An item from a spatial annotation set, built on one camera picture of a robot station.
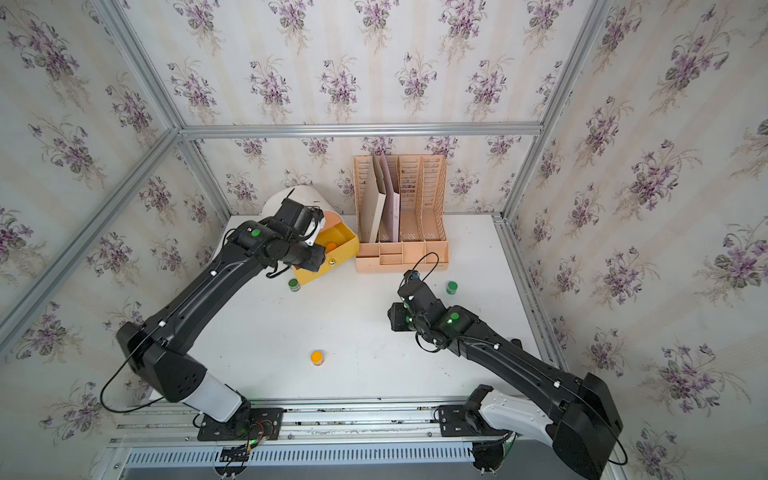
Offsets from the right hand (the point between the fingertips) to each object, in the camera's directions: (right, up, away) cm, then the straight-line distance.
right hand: (394, 313), depth 78 cm
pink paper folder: (-1, +24, +18) cm, 30 cm away
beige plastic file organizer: (+11, +18, +23) cm, 31 cm away
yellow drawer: (-14, +19, +12) cm, 26 cm away
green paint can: (-33, +5, +19) cm, 38 cm away
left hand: (-20, +15, -1) cm, 25 cm away
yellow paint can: (-22, -13, +4) cm, 26 cm away
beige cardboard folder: (-6, +31, +10) cm, 33 cm away
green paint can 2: (+19, +4, +17) cm, 26 cm away
